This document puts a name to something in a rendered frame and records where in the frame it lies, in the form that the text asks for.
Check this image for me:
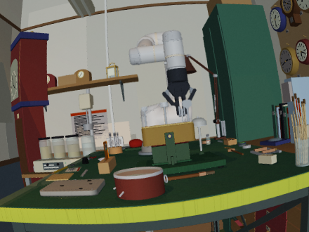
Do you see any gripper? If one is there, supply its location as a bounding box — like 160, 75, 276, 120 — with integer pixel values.
162, 68, 197, 116

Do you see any brass clock movement body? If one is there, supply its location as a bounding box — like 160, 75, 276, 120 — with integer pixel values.
141, 121, 197, 148

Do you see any green movement stand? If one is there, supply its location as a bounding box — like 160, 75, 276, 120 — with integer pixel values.
151, 131, 192, 167

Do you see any wooden slot block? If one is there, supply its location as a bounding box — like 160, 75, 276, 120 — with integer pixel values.
97, 155, 117, 175

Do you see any blue base stand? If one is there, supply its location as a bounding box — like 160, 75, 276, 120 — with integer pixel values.
259, 103, 291, 146

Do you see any cream block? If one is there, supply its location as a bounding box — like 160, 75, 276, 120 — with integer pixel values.
258, 153, 278, 165

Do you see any tan mantel clock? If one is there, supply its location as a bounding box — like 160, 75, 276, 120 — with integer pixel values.
57, 69, 93, 87

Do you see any tan clock display board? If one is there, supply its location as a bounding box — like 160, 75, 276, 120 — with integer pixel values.
274, 0, 309, 82

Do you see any red mantel clock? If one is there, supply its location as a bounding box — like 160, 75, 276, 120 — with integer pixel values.
46, 73, 58, 88

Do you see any red longcase clock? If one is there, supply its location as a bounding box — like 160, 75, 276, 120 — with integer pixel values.
10, 32, 51, 187

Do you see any grey wing key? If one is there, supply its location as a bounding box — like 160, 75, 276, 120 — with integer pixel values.
182, 99, 193, 122

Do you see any brown desk lamp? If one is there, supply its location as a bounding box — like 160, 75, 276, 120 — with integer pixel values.
184, 54, 228, 141

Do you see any red pincushion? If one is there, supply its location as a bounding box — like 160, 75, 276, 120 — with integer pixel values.
129, 138, 144, 148

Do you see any green cabinet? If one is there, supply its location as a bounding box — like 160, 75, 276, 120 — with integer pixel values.
202, 3, 284, 144

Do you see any white vertical pipe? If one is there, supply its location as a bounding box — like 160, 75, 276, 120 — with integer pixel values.
103, 0, 117, 146

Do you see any round wooden vial dish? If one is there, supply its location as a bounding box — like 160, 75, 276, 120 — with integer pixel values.
107, 131, 124, 155

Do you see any beige junction box on conduit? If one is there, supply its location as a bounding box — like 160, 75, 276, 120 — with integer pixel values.
79, 89, 94, 137

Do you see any red round drum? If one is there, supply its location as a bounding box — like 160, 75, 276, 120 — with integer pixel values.
112, 166, 169, 201

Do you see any grey tray with wooden pieces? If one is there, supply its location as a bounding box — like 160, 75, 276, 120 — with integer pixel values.
249, 146, 283, 156

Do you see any white jar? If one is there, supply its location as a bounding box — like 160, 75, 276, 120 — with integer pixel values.
80, 134, 97, 157

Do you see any row of upright books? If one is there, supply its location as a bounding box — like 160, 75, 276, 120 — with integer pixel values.
278, 102, 296, 141

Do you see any light blue box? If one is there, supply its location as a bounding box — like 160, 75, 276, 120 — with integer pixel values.
280, 77, 309, 143

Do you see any glass jar with cream filling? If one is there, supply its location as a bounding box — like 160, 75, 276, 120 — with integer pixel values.
65, 134, 80, 159
51, 136, 66, 160
39, 136, 52, 160

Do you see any glass jar with wooden sticks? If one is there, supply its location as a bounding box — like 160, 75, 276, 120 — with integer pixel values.
290, 94, 309, 167

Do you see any grey ceiling light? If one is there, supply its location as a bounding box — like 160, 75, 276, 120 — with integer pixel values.
67, 0, 96, 18

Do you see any grey plate with holes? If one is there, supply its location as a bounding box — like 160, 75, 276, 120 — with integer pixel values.
39, 178, 107, 198

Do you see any beige flat device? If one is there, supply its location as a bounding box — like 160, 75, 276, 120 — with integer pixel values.
32, 157, 82, 174

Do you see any tan cork board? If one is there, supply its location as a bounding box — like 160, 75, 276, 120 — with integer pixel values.
45, 172, 74, 182

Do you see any red drawer unit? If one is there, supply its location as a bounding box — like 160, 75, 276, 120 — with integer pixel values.
254, 204, 289, 232

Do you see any white bell on post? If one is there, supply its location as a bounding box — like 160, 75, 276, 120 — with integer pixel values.
191, 117, 207, 155

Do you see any green base plate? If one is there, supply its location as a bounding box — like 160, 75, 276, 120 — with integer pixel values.
159, 157, 228, 175

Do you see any brown wooden handled tool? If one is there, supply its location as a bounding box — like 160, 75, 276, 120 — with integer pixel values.
166, 170, 216, 182

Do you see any white wall poster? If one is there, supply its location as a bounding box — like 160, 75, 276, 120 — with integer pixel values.
70, 109, 108, 144

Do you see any wooden wall shelf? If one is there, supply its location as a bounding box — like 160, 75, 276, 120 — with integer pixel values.
46, 74, 139, 102

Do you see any yellow wall clock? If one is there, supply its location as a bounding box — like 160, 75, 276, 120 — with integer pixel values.
279, 47, 301, 76

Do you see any blue wall clock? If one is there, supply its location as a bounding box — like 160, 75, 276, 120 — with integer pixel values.
269, 6, 287, 32

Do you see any red wall clock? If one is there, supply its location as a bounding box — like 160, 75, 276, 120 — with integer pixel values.
295, 39, 309, 65

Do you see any brass wall clock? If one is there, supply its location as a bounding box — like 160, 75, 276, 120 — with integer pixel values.
280, 0, 294, 14

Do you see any white wall clock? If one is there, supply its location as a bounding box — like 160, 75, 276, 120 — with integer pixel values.
295, 0, 309, 11

